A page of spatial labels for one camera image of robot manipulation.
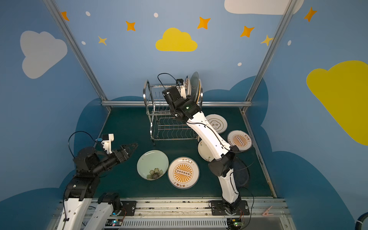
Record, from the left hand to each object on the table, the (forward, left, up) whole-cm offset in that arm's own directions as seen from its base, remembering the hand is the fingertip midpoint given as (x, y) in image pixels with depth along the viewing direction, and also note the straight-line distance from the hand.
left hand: (136, 147), depth 67 cm
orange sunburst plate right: (+24, -64, -29) cm, 75 cm away
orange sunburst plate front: (-2, -23, -27) cm, 36 cm away
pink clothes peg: (-22, -67, -26) cm, 75 cm away
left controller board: (-28, +12, -27) cm, 41 cm away
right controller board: (-27, -49, -28) cm, 63 cm away
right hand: (+26, -24, +9) cm, 36 cm away
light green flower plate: (+2, -3, -26) cm, 26 cm away
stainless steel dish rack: (+31, -7, -23) cm, 39 cm away
